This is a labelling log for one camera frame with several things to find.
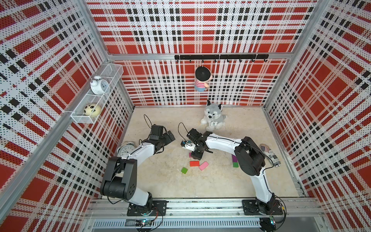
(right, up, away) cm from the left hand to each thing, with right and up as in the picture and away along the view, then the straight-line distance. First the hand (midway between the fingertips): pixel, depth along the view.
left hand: (170, 138), depth 94 cm
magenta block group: (+13, -10, -4) cm, 17 cm away
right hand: (+19, -9, 0) cm, 21 cm away
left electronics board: (-7, -38, -25) cm, 46 cm away
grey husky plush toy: (+29, +13, +1) cm, 31 cm away
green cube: (+9, -19, -8) cm, 22 cm away
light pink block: (+21, -16, -6) cm, 28 cm away
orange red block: (+16, -15, -5) cm, 23 cm away
